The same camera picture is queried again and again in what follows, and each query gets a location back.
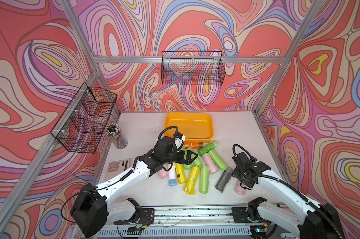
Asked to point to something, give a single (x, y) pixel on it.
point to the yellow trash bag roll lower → (190, 186)
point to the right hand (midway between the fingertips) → (240, 180)
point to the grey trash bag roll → (225, 178)
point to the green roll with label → (207, 148)
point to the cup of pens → (113, 131)
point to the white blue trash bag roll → (172, 178)
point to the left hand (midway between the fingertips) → (193, 156)
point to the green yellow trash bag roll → (180, 171)
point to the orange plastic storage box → (197, 127)
